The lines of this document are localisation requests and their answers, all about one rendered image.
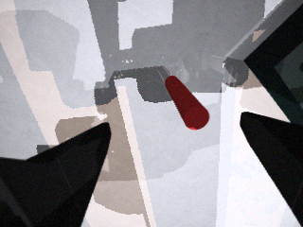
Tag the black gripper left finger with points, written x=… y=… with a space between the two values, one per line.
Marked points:
x=54 y=187

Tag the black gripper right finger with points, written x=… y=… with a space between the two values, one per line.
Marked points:
x=279 y=148

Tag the dark red peg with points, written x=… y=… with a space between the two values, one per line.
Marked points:
x=192 y=111

